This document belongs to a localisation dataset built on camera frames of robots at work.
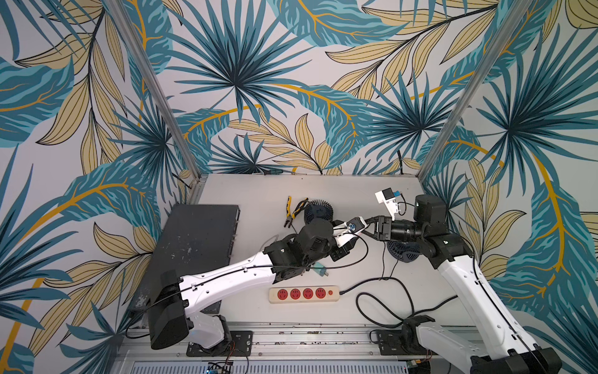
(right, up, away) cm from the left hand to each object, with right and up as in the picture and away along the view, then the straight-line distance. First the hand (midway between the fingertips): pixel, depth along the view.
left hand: (351, 232), depth 68 cm
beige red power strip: (-10, -23, +13) cm, 29 cm away
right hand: (-3, -1, -3) cm, 4 cm away
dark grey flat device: (-56, -6, +24) cm, 62 cm away
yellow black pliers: (-19, +2, +35) cm, 40 cm away
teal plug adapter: (-7, -16, +18) cm, 25 cm away
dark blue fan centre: (-8, +3, +28) cm, 29 cm away
